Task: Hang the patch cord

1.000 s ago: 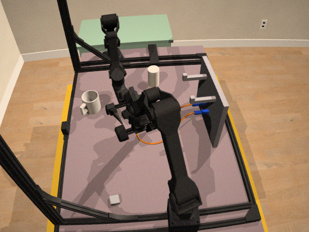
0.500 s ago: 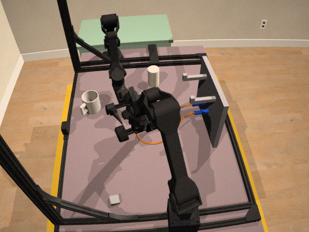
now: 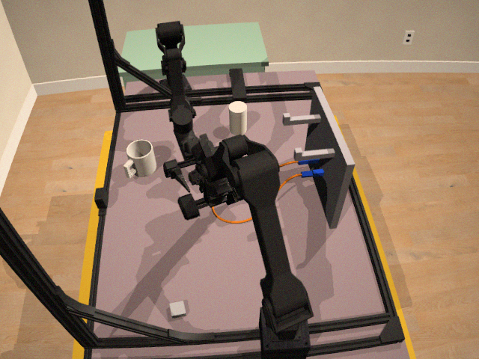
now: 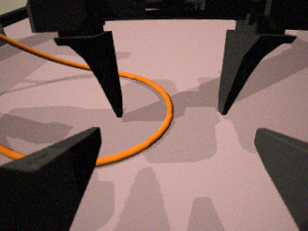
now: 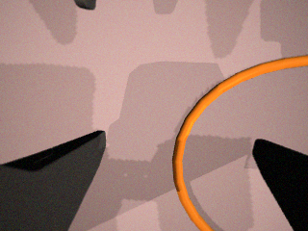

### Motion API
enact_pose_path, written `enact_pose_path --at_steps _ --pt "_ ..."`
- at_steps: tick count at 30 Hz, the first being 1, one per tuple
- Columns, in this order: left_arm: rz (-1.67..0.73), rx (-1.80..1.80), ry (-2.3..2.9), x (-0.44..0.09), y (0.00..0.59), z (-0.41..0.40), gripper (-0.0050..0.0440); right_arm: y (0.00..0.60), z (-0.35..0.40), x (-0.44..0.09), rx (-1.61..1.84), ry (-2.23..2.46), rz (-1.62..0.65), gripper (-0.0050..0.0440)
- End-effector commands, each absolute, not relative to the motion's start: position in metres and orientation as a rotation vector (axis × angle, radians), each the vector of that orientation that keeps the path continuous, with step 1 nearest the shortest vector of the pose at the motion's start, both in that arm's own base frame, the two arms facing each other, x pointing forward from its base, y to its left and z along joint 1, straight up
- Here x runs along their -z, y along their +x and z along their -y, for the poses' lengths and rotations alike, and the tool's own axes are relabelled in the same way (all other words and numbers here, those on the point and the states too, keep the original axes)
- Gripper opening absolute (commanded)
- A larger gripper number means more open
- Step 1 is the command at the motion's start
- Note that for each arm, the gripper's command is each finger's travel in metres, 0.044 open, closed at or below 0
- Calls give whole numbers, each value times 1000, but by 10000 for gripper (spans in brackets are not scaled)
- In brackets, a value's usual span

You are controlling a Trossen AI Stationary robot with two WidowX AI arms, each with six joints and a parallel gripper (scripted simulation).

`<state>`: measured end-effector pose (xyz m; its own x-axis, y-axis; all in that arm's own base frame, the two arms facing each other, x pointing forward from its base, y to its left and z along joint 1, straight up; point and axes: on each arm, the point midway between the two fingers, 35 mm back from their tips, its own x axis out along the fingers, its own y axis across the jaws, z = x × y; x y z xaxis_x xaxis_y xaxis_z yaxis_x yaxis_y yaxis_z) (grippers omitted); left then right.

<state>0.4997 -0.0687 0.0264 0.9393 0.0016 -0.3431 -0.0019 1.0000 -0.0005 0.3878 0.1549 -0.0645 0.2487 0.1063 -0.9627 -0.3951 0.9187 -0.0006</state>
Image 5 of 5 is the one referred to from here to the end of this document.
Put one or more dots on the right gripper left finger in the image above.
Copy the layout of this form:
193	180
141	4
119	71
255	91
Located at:
43	191

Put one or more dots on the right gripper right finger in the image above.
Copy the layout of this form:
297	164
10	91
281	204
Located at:
285	172

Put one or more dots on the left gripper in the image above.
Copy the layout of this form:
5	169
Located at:
86	4

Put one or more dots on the orange patch cord with blue plug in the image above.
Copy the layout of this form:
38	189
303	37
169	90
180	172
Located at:
197	110

